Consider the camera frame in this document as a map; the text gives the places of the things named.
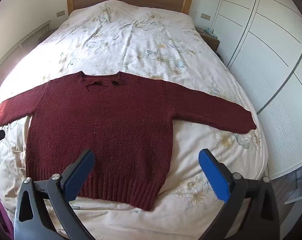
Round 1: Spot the glass side table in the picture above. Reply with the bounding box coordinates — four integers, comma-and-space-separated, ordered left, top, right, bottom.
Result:
284, 165, 302, 205

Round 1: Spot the white sliding wardrobe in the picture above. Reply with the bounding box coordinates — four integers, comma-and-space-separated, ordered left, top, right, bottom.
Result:
212, 0, 302, 180

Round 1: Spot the white low wall cabinet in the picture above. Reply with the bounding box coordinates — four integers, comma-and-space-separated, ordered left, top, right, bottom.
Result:
0, 20, 57, 93

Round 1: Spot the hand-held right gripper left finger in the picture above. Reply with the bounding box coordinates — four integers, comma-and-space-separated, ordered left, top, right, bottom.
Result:
13, 149, 95, 240

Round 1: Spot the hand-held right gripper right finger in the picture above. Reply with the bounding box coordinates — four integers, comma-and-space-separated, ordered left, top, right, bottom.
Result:
198, 148, 281, 240

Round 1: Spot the dark red knit sweater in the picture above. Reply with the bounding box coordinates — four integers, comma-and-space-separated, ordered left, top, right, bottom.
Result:
0, 71, 257, 212

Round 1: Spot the wooden nightstand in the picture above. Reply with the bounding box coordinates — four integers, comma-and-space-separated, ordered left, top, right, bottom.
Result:
196, 27, 220, 53

